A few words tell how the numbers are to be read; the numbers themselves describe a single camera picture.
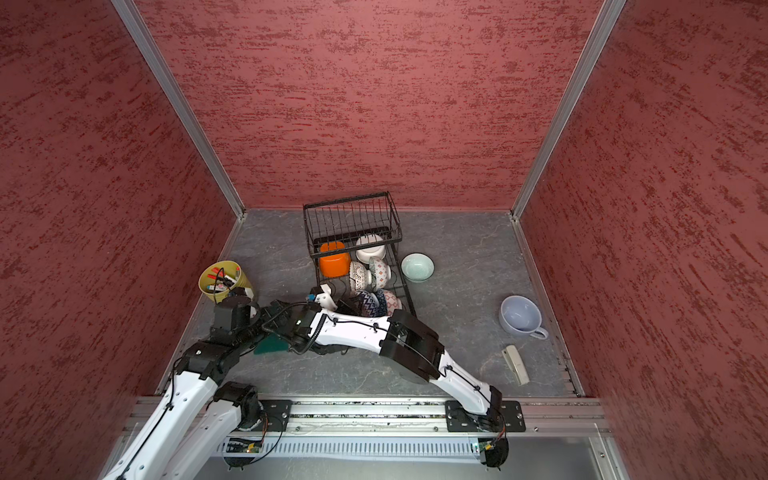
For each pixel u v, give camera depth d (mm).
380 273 897
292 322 741
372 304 830
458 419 739
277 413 743
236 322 601
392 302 834
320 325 532
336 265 969
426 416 758
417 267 1003
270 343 683
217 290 838
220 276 880
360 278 896
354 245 1082
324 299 759
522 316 915
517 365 795
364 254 990
